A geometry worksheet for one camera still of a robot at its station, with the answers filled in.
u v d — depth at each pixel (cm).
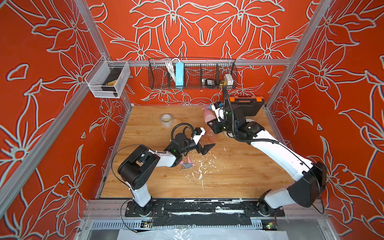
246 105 100
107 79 82
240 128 57
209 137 76
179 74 90
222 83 94
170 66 85
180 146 70
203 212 73
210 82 95
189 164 87
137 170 47
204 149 74
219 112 62
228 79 91
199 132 71
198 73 96
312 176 40
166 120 110
